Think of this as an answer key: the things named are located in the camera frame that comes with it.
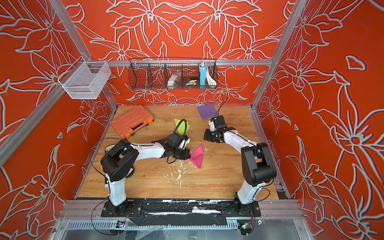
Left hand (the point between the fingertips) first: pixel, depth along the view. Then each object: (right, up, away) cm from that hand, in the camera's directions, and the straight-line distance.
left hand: (192, 156), depth 91 cm
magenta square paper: (+3, 0, -1) cm, 3 cm away
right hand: (+6, +12, +1) cm, 14 cm away
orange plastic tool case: (-43, +21, +12) cm, 49 cm away
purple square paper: (+13, +30, +27) cm, 42 cm away
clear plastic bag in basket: (-11, +48, +1) cm, 50 cm away
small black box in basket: (-1, +46, -5) cm, 46 cm away
